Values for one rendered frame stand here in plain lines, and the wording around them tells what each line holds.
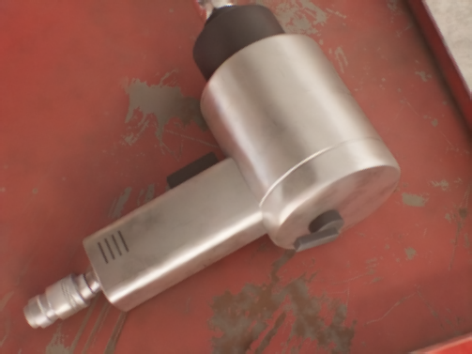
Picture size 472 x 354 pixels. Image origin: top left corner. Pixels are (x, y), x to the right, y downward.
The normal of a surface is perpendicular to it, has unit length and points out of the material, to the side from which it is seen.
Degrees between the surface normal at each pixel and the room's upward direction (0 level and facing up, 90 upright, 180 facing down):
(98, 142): 0
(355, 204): 84
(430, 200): 0
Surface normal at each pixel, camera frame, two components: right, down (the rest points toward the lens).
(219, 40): -0.51, -0.18
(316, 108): 0.13, -0.53
